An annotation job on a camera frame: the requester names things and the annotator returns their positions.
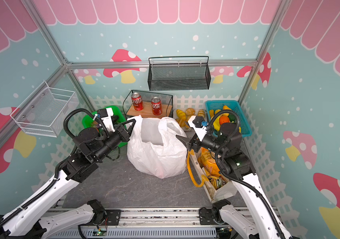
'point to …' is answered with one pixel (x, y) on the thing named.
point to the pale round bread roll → (190, 111)
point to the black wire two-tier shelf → (167, 105)
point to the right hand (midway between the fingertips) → (182, 129)
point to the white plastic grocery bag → (154, 148)
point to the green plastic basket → (88, 118)
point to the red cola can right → (156, 105)
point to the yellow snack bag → (209, 162)
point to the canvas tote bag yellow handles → (205, 171)
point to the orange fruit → (224, 119)
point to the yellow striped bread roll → (181, 114)
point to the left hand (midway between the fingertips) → (136, 124)
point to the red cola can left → (137, 102)
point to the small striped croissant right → (201, 113)
